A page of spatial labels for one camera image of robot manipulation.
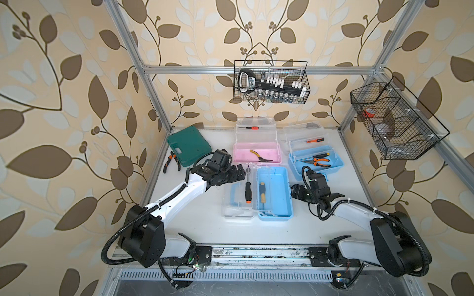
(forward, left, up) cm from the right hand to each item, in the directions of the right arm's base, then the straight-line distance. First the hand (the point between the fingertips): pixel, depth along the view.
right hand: (294, 191), depth 92 cm
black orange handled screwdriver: (-5, +24, +12) cm, 27 cm away
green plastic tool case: (+31, +57, +3) cm, 65 cm away
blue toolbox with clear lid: (-6, +9, -2) cm, 11 cm away
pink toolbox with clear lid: (+27, +18, +7) cm, 33 cm away
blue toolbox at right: (+30, -14, 0) cm, 33 cm away
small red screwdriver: (+35, +20, +12) cm, 42 cm away
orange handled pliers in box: (+17, -15, +1) cm, 23 cm away
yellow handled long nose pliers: (+21, +15, 0) cm, 26 cm away
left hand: (+3, +29, +14) cm, 32 cm away
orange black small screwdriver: (+26, -16, +8) cm, 32 cm away
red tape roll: (+21, -31, +32) cm, 50 cm away
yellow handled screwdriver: (+1, +16, +1) cm, 16 cm away
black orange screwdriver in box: (+20, -16, +2) cm, 26 cm away
